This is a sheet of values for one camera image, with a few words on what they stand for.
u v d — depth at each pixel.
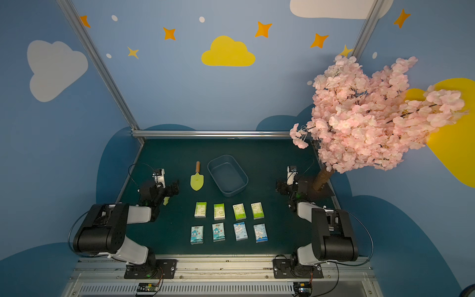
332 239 0.45
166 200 0.88
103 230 0.45
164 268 0.75
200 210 0.89
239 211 0.88
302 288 0.73
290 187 0.84
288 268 0.74
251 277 0.75
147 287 0.72
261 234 0.82
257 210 0.89
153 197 0.73
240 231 0.82
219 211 0.88
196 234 0.82
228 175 1.05
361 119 0.49
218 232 0.82
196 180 1.01
